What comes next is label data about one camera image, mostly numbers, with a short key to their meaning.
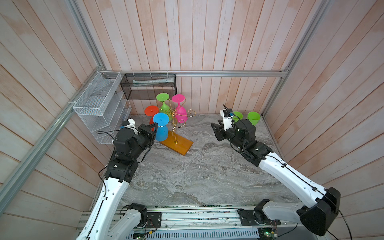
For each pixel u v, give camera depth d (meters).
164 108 0.87
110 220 0.42
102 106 0.66
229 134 0.62
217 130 0.63
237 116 0.59
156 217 0.75
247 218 0.73
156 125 0.65
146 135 0.57
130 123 0.60
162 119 0.68
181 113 0.88
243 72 1.91
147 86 1.04
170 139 1.01
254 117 0.99
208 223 0.73
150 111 0.76
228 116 0.59
